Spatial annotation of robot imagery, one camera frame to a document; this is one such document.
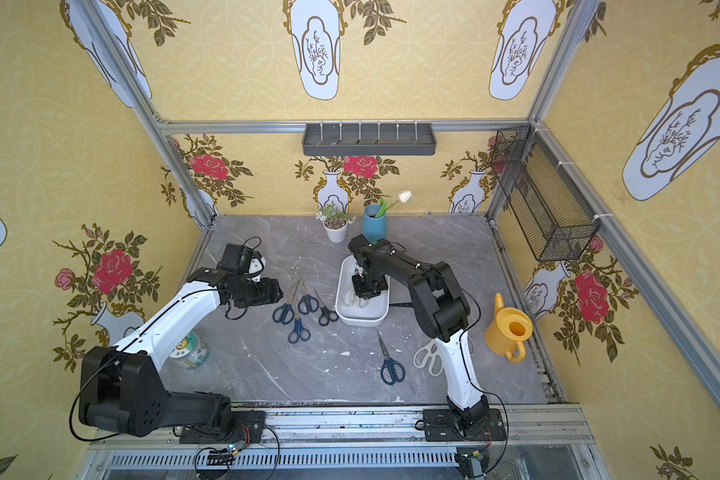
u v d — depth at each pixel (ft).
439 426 2.39
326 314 3.09
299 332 2.95
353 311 3.07
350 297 3.14
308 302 3.20
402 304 3.13
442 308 1.82
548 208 2.48
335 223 3.59
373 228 3.20
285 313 3.11
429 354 2.81
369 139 3.03
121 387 1.37
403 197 2.95
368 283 2.80
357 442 2.40
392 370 2.73
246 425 2.41
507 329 2.56
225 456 2.32
